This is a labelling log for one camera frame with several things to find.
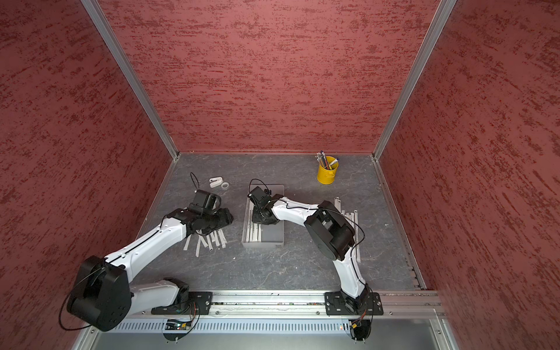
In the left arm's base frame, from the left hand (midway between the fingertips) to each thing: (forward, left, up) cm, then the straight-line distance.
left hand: (226, 224), depth 86 cm
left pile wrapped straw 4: (-3, +2, -7) cm, 8 cm away
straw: (0, -8, -7) cm, 10 cm away
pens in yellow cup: (+30, -44, +5) cm, 54 cm away
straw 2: (0, -9, -7) cm, 12 cm away
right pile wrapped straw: (+15, -49, -7) cm, 51 cm away
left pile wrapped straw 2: (-6, +12, -6) cm, 15 cm away
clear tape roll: (+24, +7, -6) cm, 26 cm away
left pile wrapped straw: (-6, +9, -6) cm, 12 cm away
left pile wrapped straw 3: (-3, +6, -7) cm, 9 cm away
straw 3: (-1, -12, -6) cm, 13 cm away
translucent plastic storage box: (-2, -19, -6) cm, 20 cm away
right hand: (+4, -13, -7) cm, 15 cm away
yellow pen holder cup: (+26, -43, -1) cm, 51 cm away
